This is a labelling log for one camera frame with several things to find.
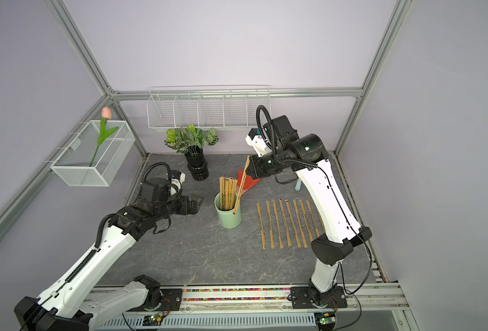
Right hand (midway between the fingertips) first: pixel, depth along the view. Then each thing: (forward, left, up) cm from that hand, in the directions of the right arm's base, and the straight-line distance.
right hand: (248, 170), depth 66 cm
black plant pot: (+25, +26, -26) cm, 45 cm away
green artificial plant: (+29, +31, -12) cm, 44 cm away
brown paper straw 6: (-9, -21, -36) cm, 43 cm away
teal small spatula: (+17, -24, -34) cm, 45 cm away
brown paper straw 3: (-11, -13, -36) cm, 39 cm away
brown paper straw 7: (-2, -25, -36) cm, 44 cm away
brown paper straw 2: (+1, -9, -36) cm, 37 cm away
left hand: (-2, +21, -14) cm, 25 cm away
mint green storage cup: (-2, +10, -31) cm, 33 cm away
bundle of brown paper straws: (+5, +9, -20) cm, 22 cm away
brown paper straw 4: (+8, -15, -36) cm, 40 cm away
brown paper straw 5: (0, -18, -36) cm, 40 cm away
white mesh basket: (+2, +58, 0) cm, 58 cm away
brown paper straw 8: (0, -29, -36) cm, 46 cm away
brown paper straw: (-1, -5, -36) cm, 37 cm away
